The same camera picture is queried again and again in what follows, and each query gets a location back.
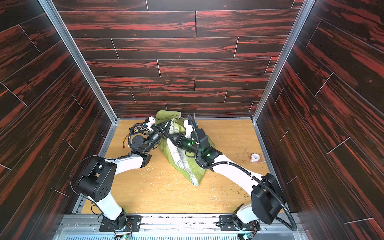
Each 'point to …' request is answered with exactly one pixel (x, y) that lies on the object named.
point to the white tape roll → (255, 157)
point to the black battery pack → (139, 128)
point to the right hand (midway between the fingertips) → (170, 134)
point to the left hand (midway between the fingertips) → (172, 122)
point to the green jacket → (185, 162)
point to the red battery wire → (123, 143)
